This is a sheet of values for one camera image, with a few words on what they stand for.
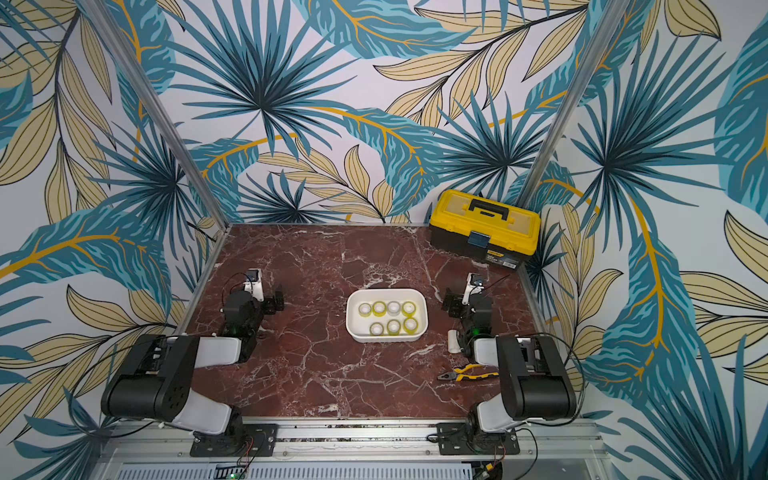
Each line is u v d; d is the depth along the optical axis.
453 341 0.88
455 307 0.84
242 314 0.70
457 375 0.84
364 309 0.96
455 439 0.73
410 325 0.93
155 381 0.45
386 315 0.95
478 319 0.71
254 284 0.78
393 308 0.97
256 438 0.73
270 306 0.82
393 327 0.93
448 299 0.84
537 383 0.45
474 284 0.80
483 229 0.98
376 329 0.92
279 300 0.86
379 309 0.97
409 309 0.96
